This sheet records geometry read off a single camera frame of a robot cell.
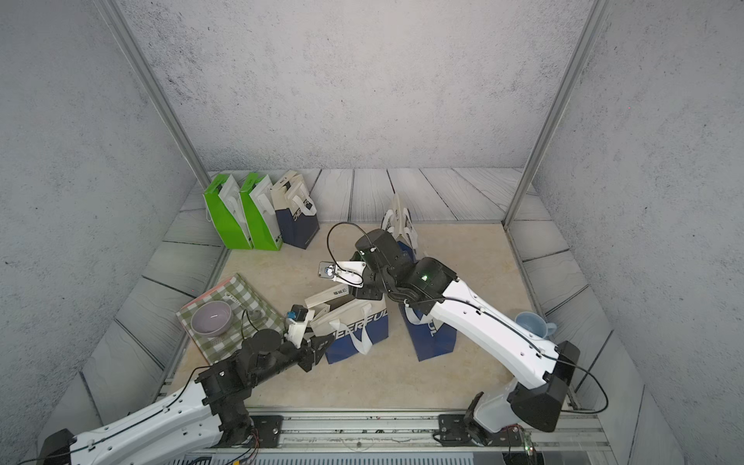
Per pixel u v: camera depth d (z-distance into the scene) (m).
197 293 1.04
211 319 0.91
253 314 0.94
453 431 0.73
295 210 1.01
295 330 0.66
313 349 0.66
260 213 0.99
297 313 0.64
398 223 0.91
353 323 0.74
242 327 0.91
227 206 0.98
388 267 0.47
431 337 0.74
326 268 0.55
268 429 0.73
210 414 0.54
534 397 0.40
